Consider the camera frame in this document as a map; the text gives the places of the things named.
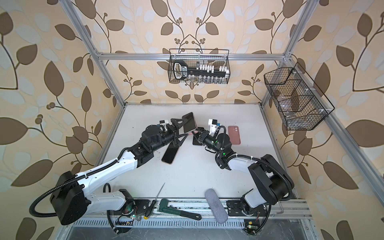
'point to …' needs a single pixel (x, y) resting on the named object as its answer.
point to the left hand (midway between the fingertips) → (189, 125)
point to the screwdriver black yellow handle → (151, 205)
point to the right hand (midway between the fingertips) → (190, 131)
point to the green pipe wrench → (164, 207)
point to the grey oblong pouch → (216, 206)
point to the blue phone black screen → (195, 142)
